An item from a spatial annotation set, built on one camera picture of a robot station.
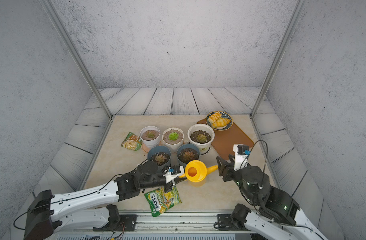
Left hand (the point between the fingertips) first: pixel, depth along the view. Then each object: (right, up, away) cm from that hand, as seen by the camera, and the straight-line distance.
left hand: (186, 177), depth 67 cm
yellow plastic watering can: (+4, +4, -4) cm, 7 cm away
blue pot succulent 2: (0, +8, +20) cm, 22 cm away
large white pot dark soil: (+9, +17, +28) cm, 34 cm away
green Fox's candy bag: (-14, -16, +10) cm, 23 cm away
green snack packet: (-37, +12, +37) cm, 53 cm away
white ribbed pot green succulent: (-8, +16, +26) cm, 31 cm away
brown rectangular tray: (+27, +12, +41) cm, 51 cm away
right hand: (+15, +10, -5) cm, 19 cm away
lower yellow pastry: (+25, +26, +43) cm, 56 cm away
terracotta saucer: (-26, +8, +33) cm, 43 cm away
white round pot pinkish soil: (-23, +17, +27) cm, 39 cm away
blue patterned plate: (+29, +32, +51) cm, 67 cm away
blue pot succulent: (-15, +6, +22) cm, 27 cm away
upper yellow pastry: (+20, +29, +45) cm, 57 cm away
